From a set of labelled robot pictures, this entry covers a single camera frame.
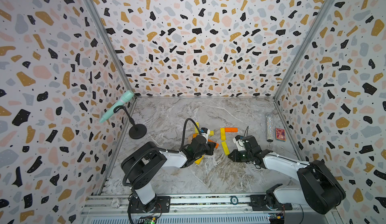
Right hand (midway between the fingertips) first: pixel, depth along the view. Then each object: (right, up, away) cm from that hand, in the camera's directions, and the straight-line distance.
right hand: (231, 156), depth 88 cm
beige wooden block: (-23, +14, -18) cm, 32 cm away
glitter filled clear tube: (+28, +15, +12) cm, 34 cm away
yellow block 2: (-3, +4, +6) cm, 8 cm away
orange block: (+3, +14, +15) cm, 21 cm away
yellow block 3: (-11, +12, +11) cm, 19 cm away
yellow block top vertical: (-20, +17, +17) cm, 31 cm away
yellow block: (-3, +11, +12) cm, 17 cm away
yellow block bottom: (-19, -2, -2) cm, 20 cm away
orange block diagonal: (-8, +5, +6) cm, 11 cm away
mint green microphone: (-55, +35, -12) cm, 66 cm away
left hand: (-7, +7, -1) cm, 10 cm away
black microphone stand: (-60, +13, +12) cm, 63 cm away
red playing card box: (+35, +11, +11) cm, 38 cm away
